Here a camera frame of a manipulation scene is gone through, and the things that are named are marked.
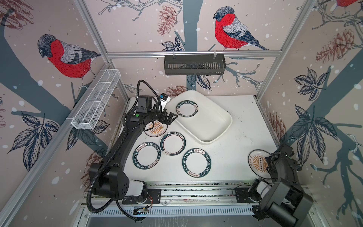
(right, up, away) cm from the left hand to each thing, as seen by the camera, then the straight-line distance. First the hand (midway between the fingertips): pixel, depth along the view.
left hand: (170, 112), depth 77 cm
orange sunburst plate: (-11, -13, +24) cm, 29 cm away
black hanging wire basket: (+16, +35, +27) cm, 47 cm away
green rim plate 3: (+10, +2, +34) cm, 36 cm away
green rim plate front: (+16, -32, +9) cm, 37 cm away
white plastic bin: (+25, -8, +29) cm, 39 cm away
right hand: (+60, -34, +3) cm, 69 cm away
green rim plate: (0, -21, +15) cm, 26 cm away
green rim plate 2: (-16, -28, +11) cm, 34 cm away
